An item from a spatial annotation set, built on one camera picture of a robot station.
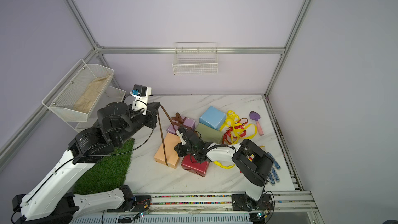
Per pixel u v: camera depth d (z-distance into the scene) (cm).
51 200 36
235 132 98
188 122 96
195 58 106
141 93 45
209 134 96
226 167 84
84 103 75
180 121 95
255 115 106
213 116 101
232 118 107
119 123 38
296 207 73
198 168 78
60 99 68
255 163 46
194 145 67
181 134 78
